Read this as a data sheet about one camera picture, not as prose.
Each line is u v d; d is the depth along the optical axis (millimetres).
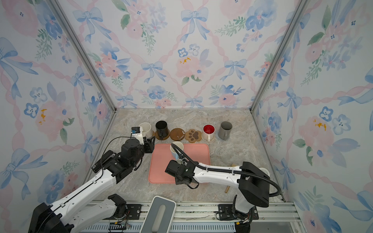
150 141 695
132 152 577
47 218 392
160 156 918
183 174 592
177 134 1055
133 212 743
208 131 1028
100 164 880
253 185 425
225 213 732
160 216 733
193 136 1034
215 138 1032
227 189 816
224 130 950
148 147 690
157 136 1023
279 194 442
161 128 977
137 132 663
